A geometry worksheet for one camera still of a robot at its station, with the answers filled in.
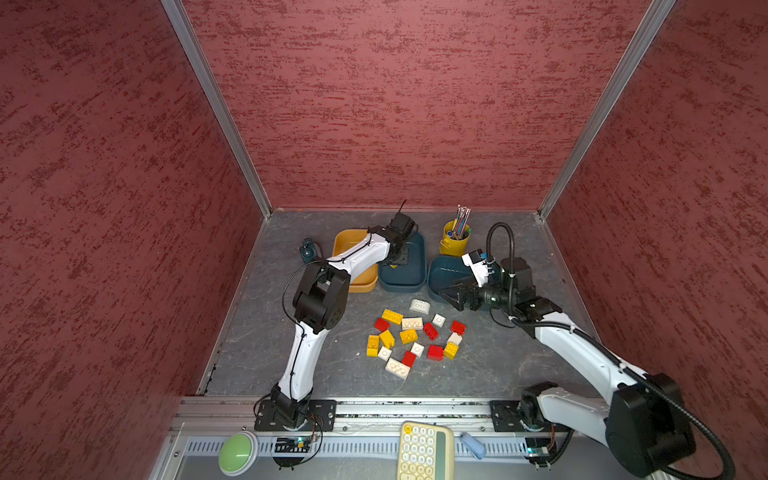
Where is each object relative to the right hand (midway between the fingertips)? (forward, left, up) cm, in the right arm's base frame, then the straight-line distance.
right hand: (446, 293), depth 80 cm
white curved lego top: (+3, +6, -13) cm, 15 cm away
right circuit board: (-34, -20, -17) cm, 42 cm away
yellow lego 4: (-11, -1, -12) cm, 17 cm away
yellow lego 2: (-6, +10, -15) cm, 19 cm away
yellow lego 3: (-9, +21, -15) cm, 27 cm away
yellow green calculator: (-34, +8, -14) cm, 38 cm away
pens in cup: (+29, -10, -2) cm, 30 cm away
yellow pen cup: (+23, -7, -4) cm, 24 cm away
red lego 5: (-11, +3, -14) cm, 18 cm away
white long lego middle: (-2, +10, -15) cm, 18 cm away
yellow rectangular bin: (+28, +31, -9) cm, 43 cm away
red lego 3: (-3, -5, -16) cm, 17 cm away
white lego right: (-7, -4, -15) cm, 17 cm away
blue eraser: (-34, -4, -13) cm, 37 cm away
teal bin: (+14, +9, -13) cm, 21 cm away
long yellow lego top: (+1, +15, -15) cm, 22 cm away
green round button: (-33, +53, -15) cm, 64 cm away
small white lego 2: (-11, +18, -14) cm, 25 cm away
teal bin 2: (+17, -3, -15) cm, 23 cm away
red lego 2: (-5, +4, -14) cm, 15 cm away
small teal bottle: (+22, +43, -7) cm, 49 cm away
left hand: (+18, +14, -10) cm, 25 cm away
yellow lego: (-7, +17, -13) cm, 22 cm away
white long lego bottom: (-15, +14, -15) cm, 25 cm away
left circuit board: (-32, +41, -16) cm, 54 cm away
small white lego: (-1, +1, -15) cm, 15 cm away
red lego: (-2, +18, -15) cm, 24 cm away
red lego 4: (-12, +11, -15) cm, 22 cm away
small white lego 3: (-10, +8, -15) cm, 20 cm away
